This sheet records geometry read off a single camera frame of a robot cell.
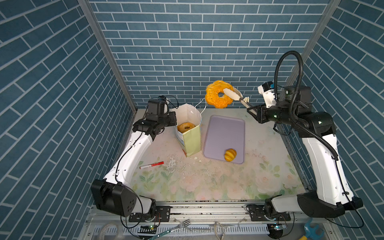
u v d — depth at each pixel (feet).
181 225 2.27
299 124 1.29
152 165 2.92
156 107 1.84
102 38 2.66
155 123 1.78
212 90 2.27
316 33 2.60
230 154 2.99
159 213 2.39
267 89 1.70
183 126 3.15
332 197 1.22
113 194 1.26
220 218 2.42
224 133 3.53
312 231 2.23
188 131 2.48
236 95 2.15
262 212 2.42
